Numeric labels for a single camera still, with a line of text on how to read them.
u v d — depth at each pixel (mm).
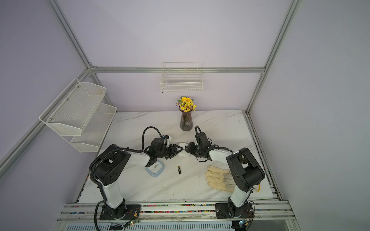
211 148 732
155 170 851
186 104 910
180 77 956
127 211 730
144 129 833
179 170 881
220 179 840
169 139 905
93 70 930
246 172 473
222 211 732
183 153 889
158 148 774
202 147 747
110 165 503
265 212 732
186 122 1012
